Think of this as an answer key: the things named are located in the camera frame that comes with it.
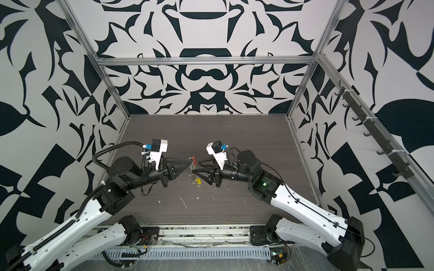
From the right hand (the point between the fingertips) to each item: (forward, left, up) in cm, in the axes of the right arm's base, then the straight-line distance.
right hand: (197, 168), depth 60 cm
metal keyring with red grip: (0, +1, +3) cm, 3 cm away
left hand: (0, +2, +5) cm, 6 cm away
